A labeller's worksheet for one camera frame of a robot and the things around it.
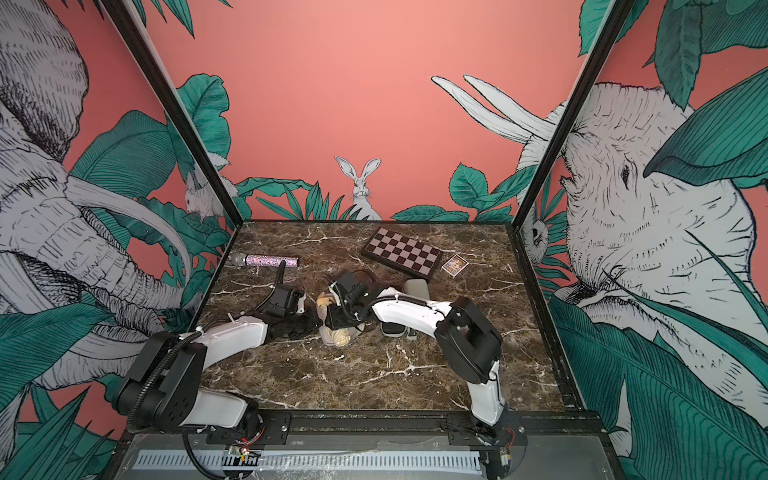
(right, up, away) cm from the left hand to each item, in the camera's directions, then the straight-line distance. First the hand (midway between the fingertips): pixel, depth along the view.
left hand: (326, 317), depth 91 cm
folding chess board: (+25, +20, +16) cm, 35 cm away
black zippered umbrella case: (+21, -3, -3) cm, 21 cm away
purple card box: (+44, +15, +16) cm, 49 cm away
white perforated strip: (+1, -30, -21) cm, 36 cm away
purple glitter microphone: (-26, +17, +13) cm, 33 cm away
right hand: (+2, +1, -7) cm, 8 cm away
